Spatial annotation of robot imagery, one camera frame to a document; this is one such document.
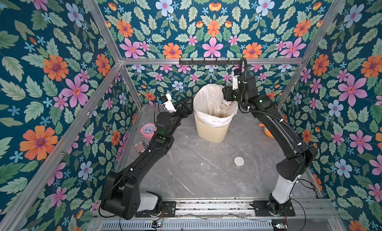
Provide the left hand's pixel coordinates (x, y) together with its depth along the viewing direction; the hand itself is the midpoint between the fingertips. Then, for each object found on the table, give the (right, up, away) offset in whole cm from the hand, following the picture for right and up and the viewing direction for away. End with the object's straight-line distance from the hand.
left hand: (190, 99), depth 71 cm
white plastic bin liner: (+9, -1, +24) cm, 26 cm away
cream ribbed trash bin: (+12, -20, +22) cm, 32 cm away
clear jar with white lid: (+19, -3, +6) cm, 20 cm away
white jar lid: (+30, -36, +21) cm, 52 cm away
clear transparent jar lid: (+36, -30, +24) cm, 53 cm away
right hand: (+22, +8, +5) cm, 24 cm away
